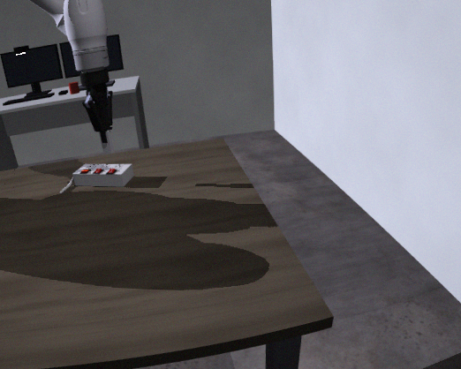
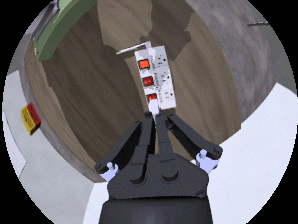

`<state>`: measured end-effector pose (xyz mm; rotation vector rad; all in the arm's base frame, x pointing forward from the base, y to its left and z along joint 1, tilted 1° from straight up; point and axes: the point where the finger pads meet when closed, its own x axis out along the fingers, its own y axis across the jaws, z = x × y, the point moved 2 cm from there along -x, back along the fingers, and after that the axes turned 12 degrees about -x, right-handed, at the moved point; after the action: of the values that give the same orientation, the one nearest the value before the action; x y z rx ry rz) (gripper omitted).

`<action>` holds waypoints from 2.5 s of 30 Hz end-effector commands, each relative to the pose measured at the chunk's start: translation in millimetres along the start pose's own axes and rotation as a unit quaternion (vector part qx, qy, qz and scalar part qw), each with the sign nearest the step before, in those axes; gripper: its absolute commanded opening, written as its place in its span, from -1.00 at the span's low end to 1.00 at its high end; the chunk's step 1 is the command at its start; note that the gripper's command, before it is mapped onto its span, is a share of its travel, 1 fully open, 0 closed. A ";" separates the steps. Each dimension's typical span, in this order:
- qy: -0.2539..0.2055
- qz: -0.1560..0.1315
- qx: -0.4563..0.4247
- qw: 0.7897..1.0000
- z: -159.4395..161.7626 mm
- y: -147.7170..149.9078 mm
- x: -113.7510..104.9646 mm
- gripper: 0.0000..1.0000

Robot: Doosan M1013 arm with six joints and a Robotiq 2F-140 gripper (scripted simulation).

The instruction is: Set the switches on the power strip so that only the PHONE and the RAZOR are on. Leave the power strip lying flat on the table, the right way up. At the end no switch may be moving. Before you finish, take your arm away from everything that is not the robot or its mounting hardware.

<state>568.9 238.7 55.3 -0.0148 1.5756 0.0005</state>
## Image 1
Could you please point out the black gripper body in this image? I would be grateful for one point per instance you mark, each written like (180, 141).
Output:
(91, 80)

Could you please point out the white power strip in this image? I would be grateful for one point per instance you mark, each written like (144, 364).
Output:
(117, 175)

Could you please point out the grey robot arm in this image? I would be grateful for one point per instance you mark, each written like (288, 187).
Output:
(84, 22)

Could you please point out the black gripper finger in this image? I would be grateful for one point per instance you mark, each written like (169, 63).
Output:
(97, 118)
(107, 108)

